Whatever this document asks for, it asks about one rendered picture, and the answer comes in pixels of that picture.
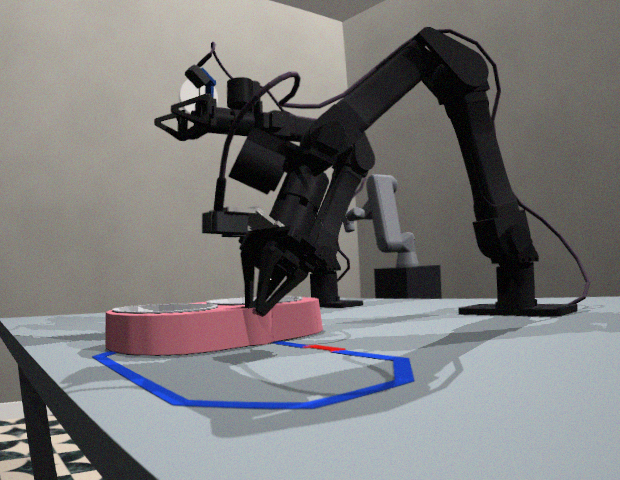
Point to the blue tape outline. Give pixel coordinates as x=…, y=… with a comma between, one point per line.
x=402, y=372

